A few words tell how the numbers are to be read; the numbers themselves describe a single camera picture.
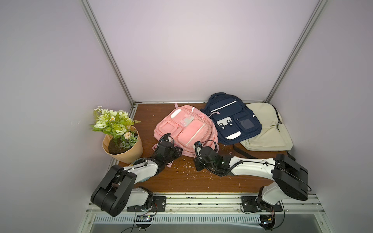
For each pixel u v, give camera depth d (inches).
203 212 28.1
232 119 40.0
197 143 29.6
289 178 16.8
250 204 28.6
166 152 28.0
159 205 28.8
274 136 39.4
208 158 24.8
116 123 29.3
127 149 31.5
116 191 16.8
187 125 39.4
